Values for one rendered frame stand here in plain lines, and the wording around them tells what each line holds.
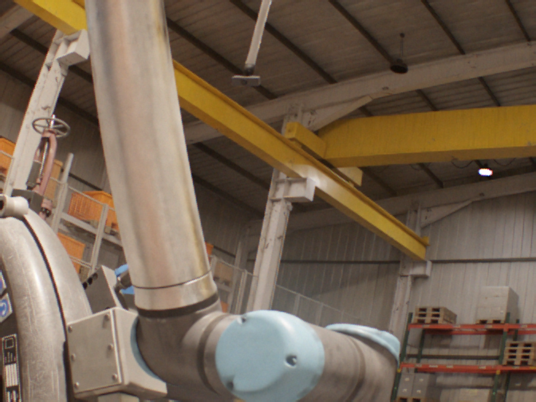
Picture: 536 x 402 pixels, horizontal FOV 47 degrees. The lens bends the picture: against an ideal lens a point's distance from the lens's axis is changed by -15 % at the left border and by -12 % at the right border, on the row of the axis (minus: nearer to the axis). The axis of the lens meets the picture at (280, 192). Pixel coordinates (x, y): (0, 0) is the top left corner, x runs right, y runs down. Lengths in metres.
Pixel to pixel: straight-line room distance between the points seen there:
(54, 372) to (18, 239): 0.22
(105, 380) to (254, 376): 0.25
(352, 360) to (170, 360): 0.18
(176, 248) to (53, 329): 0.27
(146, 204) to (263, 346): 0.18
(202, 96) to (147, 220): 11.19
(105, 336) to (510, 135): 12.10
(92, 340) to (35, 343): 0.09
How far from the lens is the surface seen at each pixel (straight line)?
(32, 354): 0.86
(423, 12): 12.65
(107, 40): 0.66
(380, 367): 0.71
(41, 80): 10.32
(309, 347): 0.60
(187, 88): 11.60
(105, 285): 0.96
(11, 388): 0.89
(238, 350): 0.62
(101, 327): 0.81
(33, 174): 1.19
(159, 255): 0.67
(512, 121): 12.84
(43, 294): 0.90
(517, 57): 12.91
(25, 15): 12.80
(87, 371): 0.82
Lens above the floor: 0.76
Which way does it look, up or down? 18 degrees up
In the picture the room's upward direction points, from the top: 11 degrees clockwise
